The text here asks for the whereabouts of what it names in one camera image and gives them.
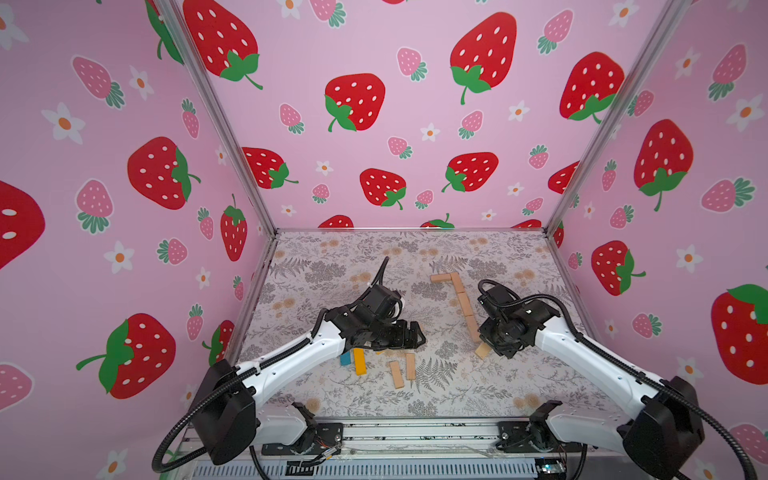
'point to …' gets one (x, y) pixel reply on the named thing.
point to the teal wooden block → (345, 359)
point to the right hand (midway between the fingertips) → (479, 339)
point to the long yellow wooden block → (360, 361)
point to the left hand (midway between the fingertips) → (417, 341)
